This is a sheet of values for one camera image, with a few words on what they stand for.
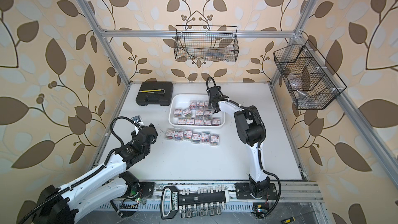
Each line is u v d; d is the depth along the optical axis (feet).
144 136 2.00
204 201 2.31
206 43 3.16
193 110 3.39
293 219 2.20
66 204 1.33
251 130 1.85
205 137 2.95
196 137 2.98
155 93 3.47
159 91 3.53
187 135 2.99
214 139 2.92
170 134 3.00
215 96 2.72
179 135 2.99
